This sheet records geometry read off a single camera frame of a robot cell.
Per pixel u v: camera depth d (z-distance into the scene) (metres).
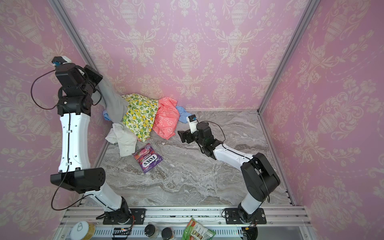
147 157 0.92
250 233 0.71
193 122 0.74
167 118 1.07
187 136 0.76
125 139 1.02
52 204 0.40
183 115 1.17
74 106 0.46
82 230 0.66
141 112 1.02
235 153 0.54
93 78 0.59
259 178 0.45
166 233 0.62
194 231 0.68
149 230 0.63
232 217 0.73
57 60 0.52
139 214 0.75
